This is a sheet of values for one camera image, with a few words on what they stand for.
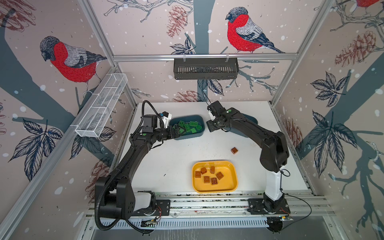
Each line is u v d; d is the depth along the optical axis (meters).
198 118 1.04
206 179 0.81
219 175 0.83
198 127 1.04
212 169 0.85
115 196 0.40
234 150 0.92
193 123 1.06
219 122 0.78
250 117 1.06
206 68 1.04
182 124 1.04
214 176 0.84
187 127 1.05
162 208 0.73
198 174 0.83
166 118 0.76
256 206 0.73
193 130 1.04
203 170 0.83
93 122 0.71
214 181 0.81
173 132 0.71
